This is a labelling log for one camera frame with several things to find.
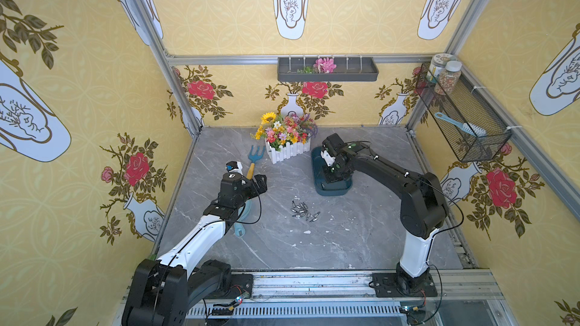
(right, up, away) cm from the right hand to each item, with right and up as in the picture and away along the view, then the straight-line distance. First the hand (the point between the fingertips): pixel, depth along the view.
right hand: (332, 174), depth 93 cm
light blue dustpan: (-36, -20, -9) cm, 42 cm away
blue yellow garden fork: (-35, +6, +18) cm, 40 cm away
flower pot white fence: (-19, +15, +4) cm, 25 cm away
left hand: (-33, -1, -5) cm, 34 cm away
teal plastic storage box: (-3, -6, +5) cm, 8 cm away
